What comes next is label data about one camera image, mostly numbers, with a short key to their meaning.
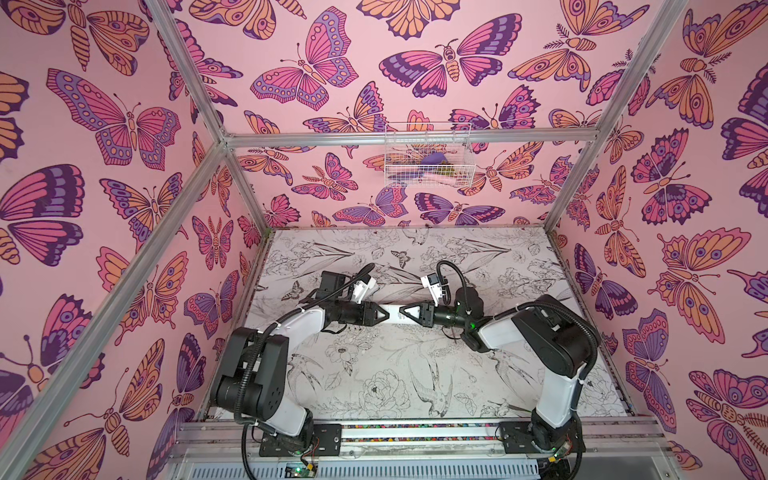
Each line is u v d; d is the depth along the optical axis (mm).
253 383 444
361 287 825
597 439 745
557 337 513
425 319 790
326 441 734
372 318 796
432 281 816
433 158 956
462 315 758
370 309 802
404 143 948
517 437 730
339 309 760
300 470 724
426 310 795
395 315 850
